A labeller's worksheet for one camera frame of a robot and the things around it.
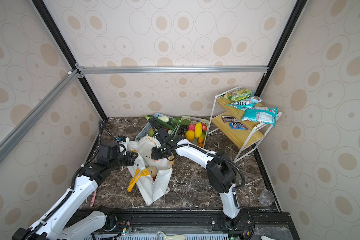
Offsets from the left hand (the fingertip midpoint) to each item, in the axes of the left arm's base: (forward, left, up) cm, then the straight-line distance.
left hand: (140, 152), depth 77 cm
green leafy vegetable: (+33, -18, -12) cm, 39 cm away
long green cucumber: (+31, -7, -12) cm, 34 cm away
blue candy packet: (+21, -56, -3) cm, 60 cm away
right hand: (+3, -5, -9) cm, 11 cm away
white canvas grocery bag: (-12, -7, -2) cm, 14 cm away
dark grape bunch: (+26, -22, -14) cm, 37 cm away
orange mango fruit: (+20, -34, -17) cm, 43 cm away
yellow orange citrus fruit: (+22, -27, -15) cm, 38 cm away
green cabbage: (+22, 0, -12) cm, 25 cm away
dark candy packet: (+27, -51, -3) cm, 58 cm away
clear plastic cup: (-17, -68, -19) cm, 72 cm away
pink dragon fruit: (+29, -28, -15) cm, 43 cm away
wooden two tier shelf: (+15, -51, +11) cm, 54 cm away
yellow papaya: (+25, -32, -13) cm, 43 cm away
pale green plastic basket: (+39, -30, -18) cm, 52 cm away
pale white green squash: (+36, -8, -13) cm, 39 cm away
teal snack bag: (+11, -62, +16) cm, 65 cm away
